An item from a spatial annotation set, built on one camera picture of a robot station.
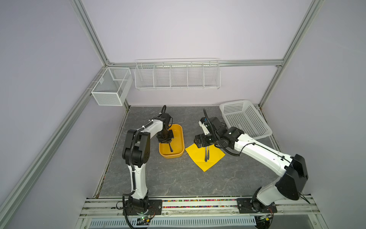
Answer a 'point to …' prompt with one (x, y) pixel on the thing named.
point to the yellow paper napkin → (198, 154)
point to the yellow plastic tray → (177, 143)
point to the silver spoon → (171, 148)
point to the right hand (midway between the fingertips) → (200, 140)
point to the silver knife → (206, 156)
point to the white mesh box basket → (113, 87)
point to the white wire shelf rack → (175, 74)
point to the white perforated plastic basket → (243, 115)
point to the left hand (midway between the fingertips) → (170, 141)
